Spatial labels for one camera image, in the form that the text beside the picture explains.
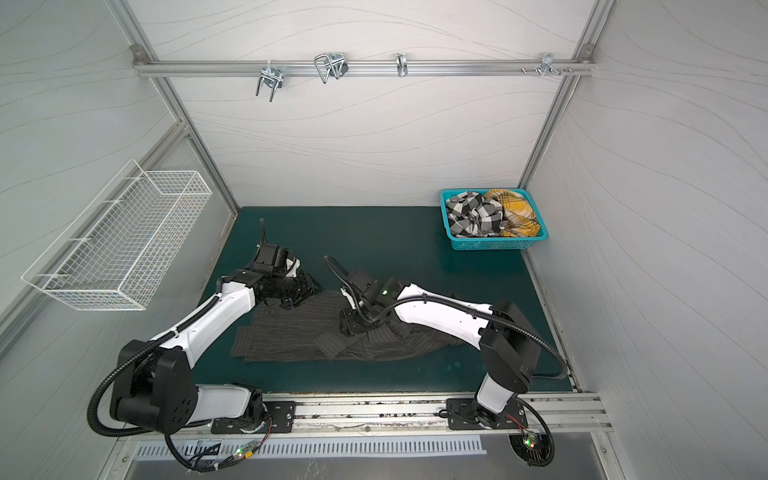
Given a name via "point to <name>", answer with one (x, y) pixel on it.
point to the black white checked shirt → (470, 215)
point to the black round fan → (535, 449)
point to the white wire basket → (118, 251)
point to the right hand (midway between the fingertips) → (352, 317)
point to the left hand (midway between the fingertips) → (326, 285)
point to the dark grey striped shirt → (312, 332)
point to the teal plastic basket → (496, 242)
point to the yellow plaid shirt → (520, 220)
